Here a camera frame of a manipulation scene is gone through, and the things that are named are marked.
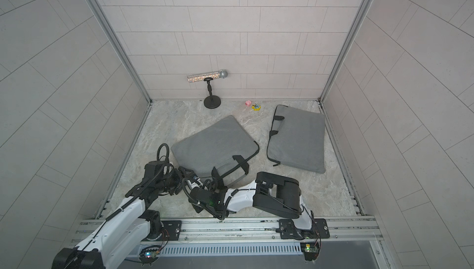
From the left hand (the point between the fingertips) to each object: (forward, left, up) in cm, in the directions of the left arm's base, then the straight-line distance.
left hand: (194, 174), depth 83 cm
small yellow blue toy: (+42, -30, -1) cm, 52 cm away
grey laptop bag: (+12, -11, +1) cm, 16 cm away
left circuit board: (-29, +11, 0) cm, 31 cm away
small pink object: (+45, -25, 0) cm, 52 cm away
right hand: (-9, -1, -5) cm, 11 cm away
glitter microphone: (+46, +5, +19) cm, 50 cm away
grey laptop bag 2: (+18, -50, +2) cm, 53 cm away
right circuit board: (-28, -48, -3) cm, 55 cm away
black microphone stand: (+47, -2, -1) cm, 47 cm away
